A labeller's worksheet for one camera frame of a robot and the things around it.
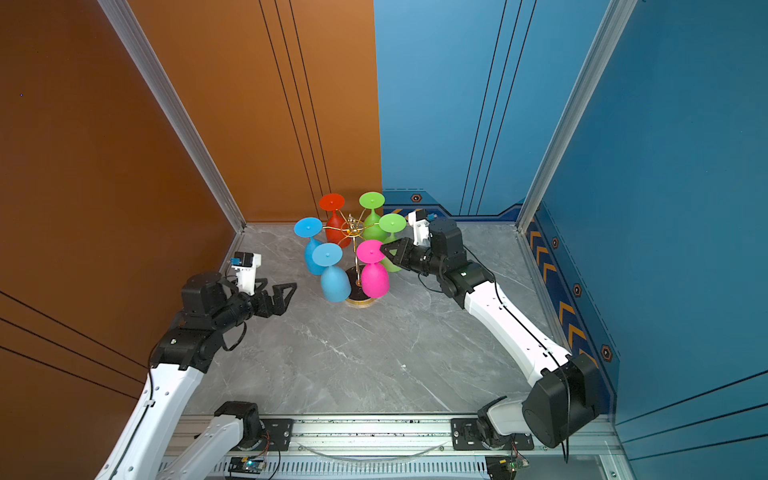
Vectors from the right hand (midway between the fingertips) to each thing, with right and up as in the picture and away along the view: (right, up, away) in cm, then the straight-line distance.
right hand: (378, 249), depth 73 cm
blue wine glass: (-19, +6, +6) cm, 21 cm away
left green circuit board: (-32, -52, -2) cm, 61 cm away
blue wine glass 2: (-12, -9, +6) cm, 16 cm away
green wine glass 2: (-3, +6, +17) cm, 18 cm away
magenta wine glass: (-1, -8, +5) cm, 10 cm away
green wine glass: (+3, +7, +7) cm, 10 cm away
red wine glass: (-13, +5, +13) cm, 19 cm away
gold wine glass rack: (-7, +6, +7) cm, 11 cm away
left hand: (-24, -8, 0) cm, 25 cm away
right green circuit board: (+33, -50, -3) cm, 60 cm away
